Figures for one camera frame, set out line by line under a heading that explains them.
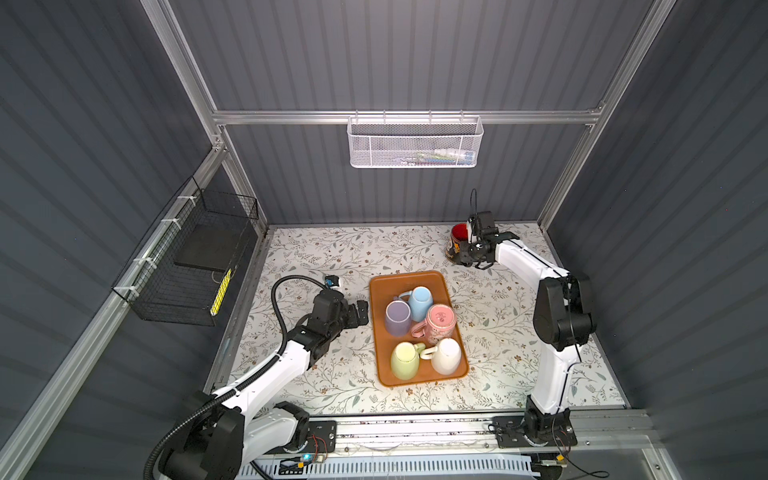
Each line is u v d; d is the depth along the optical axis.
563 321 0.54
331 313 0.64
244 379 0.47
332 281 0.75
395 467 0.71
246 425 0.43
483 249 0.73
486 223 0.79
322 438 0.73
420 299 0.88
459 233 1.01
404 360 0.76
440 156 0.92
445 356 0.77
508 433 0.74
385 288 1.03
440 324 0.81
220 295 0.68
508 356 0.87
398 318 0.85
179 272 0.72
